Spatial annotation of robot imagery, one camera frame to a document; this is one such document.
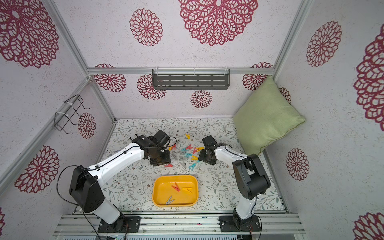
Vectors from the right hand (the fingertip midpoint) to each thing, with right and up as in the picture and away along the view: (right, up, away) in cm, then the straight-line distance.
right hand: (202, 157), depth 95 cm
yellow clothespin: (-9, +13, +14) cm, 21 cm away
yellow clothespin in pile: (-1, +4, +8) cm, 9 cm away
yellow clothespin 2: (-5, -1, +3) cm, 6 cm away
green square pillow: (+36, +25, -11) cm, 46 cm away
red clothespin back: (-15, -16, -10) cm, 24 cm away
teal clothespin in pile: (-10, +1, +5) cm, 11 cm away
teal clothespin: (-6, -6, -1) cm, 9 cm away
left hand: (-20, -1, -13) cm, 24 cm away
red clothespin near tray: (-21, -5, -1) cm, 22 cm away
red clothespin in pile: (-8, +5, +8) cm, 13 cm away
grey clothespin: (-19, -21, -15) cm, 32 cm away
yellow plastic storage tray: (-16, -18, -10) cm, 26 cm away
